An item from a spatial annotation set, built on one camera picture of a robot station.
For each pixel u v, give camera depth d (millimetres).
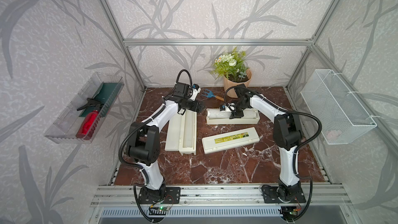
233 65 929
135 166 509
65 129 594
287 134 549
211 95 1139
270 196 732
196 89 828
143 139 525
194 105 819
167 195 728
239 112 866
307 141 540
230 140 903
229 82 1017
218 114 912
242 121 1053
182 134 869
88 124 586
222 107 843
